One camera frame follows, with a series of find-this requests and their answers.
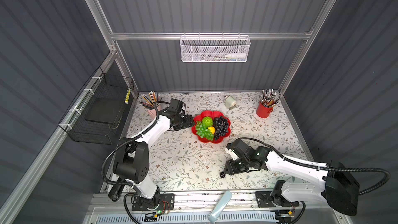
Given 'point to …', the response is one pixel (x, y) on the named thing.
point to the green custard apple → (207, 121)
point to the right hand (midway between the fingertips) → (228, 171)
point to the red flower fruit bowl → (212, 114)
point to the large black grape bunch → (221, 125)
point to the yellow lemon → (212, 129)
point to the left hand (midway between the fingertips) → (190, 123)
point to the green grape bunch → (203, 131)
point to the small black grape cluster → (222, 174)
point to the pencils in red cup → (268, 98)
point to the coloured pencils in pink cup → (148, 101)
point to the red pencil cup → (263, 111)
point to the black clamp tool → (115, 192)
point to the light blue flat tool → (219, 206)
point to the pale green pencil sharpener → (230, 102)
